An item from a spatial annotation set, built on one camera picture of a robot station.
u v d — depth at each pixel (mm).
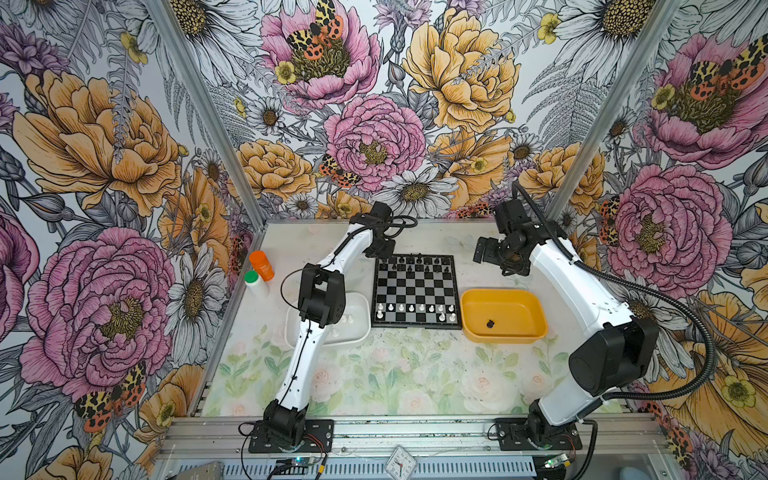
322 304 656
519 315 956
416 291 995
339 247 701
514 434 739
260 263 994
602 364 440
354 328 935
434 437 761
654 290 442
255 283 937
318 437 736
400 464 690
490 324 926
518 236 579
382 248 941
